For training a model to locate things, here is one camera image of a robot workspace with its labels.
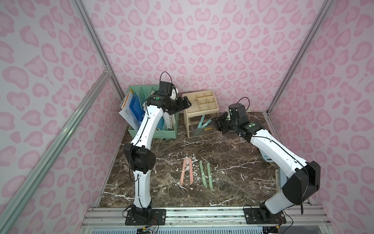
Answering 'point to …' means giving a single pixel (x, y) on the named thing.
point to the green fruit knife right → (210, 178)
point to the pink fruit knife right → (191, 174)
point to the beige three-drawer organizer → (198, 116)
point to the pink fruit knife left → (181, 178)
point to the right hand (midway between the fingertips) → (208, 118)
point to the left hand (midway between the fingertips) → (186, 103)
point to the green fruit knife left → (203, 174)
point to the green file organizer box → (138, 97)
